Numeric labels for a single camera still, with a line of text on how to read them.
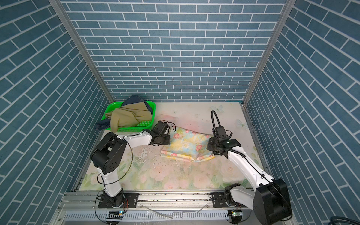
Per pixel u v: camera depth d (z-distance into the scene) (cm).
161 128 77
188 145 94
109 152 53
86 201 75
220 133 65
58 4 69
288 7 71
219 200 74
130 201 73
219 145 62
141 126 105
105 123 93
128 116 92
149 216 73
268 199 39
